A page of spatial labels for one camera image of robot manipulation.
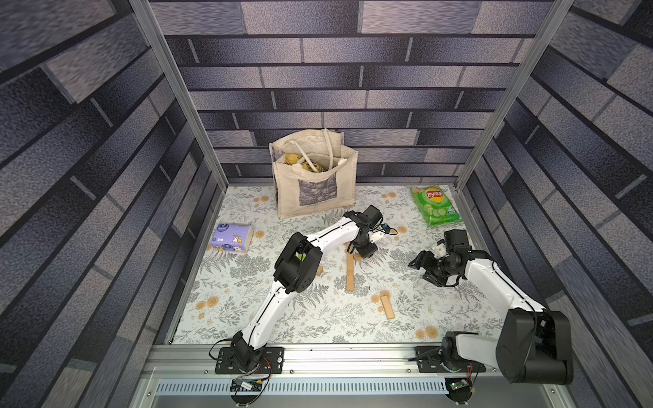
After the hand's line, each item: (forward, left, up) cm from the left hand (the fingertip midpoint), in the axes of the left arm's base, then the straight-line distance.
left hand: (369, 247), depth 97 cm
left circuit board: (-44, +41, -3) cm, 60 cm away
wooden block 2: (-13, +8, -1) cm, 15 cm away
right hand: (-10, -15, +4) cm, 19 cm away
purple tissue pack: (+1, +52, +4) cm, 52 cm away
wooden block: (-8, +8, +12) cm, 16 cm away
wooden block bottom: (-9, +8, -1) cm, 12 cm away
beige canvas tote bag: (+19, +22, +23) cm, 37 cm away
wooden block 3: (-10, +19, 0) cm, 21 cm away
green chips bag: (+18, -29, +5) cm, 34 cm away
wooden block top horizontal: (-5, +5, +1) cm, 7 cm away
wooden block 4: (-22, -5, -2) cm, 22 cm away
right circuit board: (-43, -23, -5) cm, 49 cm away
